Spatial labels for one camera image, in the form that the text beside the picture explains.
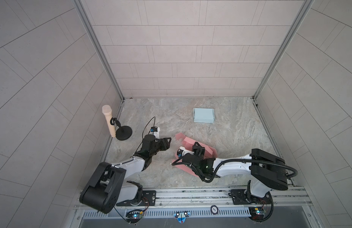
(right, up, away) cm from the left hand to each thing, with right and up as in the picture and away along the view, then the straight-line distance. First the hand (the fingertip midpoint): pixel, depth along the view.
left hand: (171, 138), depth 88 cm
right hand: (+15, -3, -4) cm, 16 cm away
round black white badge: (+22, -31, -20) cm, 43 cm away
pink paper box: (+8, -1, -5) cm, 10 cm away
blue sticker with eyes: (+7, -32, -22) cm, 40 cm away
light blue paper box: (+21, +14, +15) cm, 29 cm away
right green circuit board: (+45, -32, -20) cm, 58 cm away
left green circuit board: (-14, -31, -23) cm, 41 cm away
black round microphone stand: (-33, +2, +6) cm, 34 cm away
